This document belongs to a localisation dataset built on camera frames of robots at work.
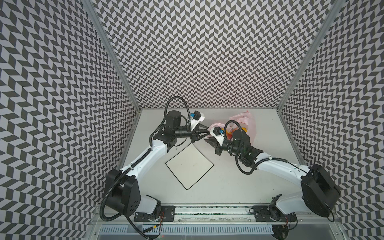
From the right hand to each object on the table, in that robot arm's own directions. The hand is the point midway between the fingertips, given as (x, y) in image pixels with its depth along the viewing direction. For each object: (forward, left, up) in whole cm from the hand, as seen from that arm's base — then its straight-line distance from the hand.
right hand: (205, 143), depth 77 cm
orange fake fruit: (-4, -10, +13) cm, 17 cm away
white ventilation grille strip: (-35, +9, -19) cm, 41 cm away
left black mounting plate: (-29, +19, -18) cm, 39 cm away
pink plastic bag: (+7, -19, +9) cm, 22 cm away
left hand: (+2, -2, +7) cm, 8 cm away
